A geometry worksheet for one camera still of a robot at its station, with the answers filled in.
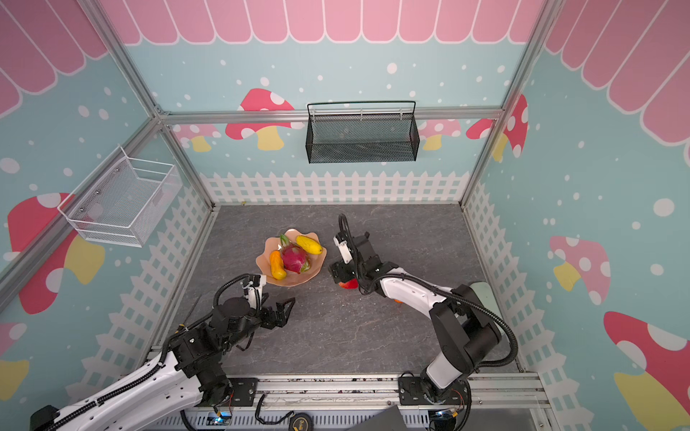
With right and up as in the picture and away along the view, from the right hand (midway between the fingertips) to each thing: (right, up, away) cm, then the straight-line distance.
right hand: (338, 262), depth 89 cm
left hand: (-16, -11, -11) cm, 22 cm away
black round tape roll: (-8, -38, -20) cm, 44 cm away
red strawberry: (+5, -9, +7) cm, 12 cm away
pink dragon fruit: (-16, +1, +6) cm, 17 cm away
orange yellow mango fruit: (-22, -2, +6) cm, 23 cm away
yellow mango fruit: (-11, +5, +8) cm, 15 cm away
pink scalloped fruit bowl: (-17, -7, +7) cm, 19 cm away
